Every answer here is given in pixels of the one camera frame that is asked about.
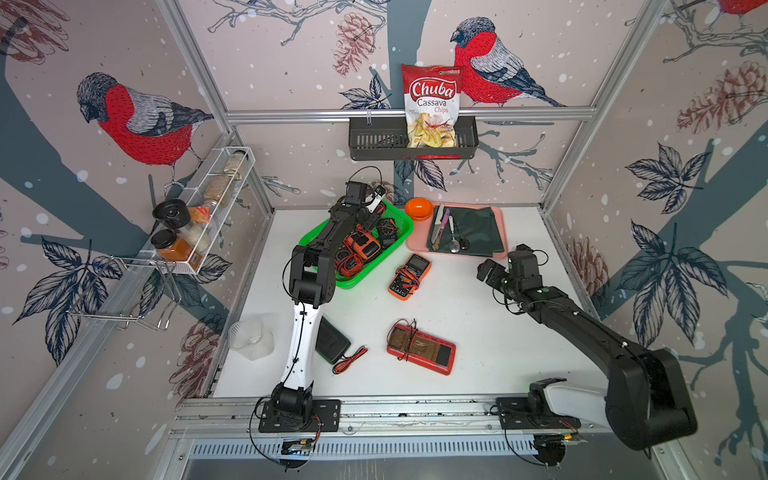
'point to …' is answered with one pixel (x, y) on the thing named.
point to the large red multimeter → (421, 348)
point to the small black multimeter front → (387, 231)
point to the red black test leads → (341, 366)
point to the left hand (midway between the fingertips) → (373, 205)
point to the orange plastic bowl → (419, 208)
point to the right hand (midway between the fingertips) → (488, 269)
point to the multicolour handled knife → (436, 244)
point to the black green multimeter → (331, 343)
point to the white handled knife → (438, 223)
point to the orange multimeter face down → (363, 242)
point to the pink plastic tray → (499, 221)
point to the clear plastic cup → (249, 340)
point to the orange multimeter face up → (409, 276)
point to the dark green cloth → (477, 224)
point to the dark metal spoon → (464, 243)
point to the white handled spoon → (454, 246)
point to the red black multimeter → (347, 263)
